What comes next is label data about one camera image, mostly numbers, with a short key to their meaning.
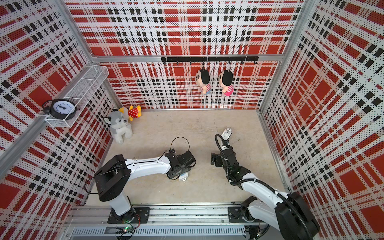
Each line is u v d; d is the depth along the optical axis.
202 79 0.91
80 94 0.79
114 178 0.45
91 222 0.72
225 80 0.95
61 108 0.64
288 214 0.40
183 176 0.83
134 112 1.15
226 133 0.96
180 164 0.65
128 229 0.70
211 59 0.89
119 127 0.94
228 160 0.63
